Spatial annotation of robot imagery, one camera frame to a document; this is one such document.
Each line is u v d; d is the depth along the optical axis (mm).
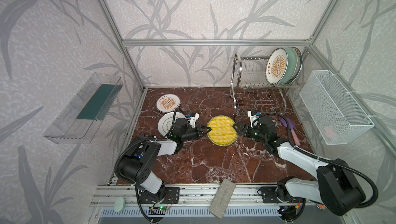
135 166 445
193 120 826
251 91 1195
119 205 695
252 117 784
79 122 628
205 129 841
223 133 850
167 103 1113
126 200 729
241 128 753
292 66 770
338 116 630
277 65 826
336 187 409
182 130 719
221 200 701
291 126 980
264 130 669
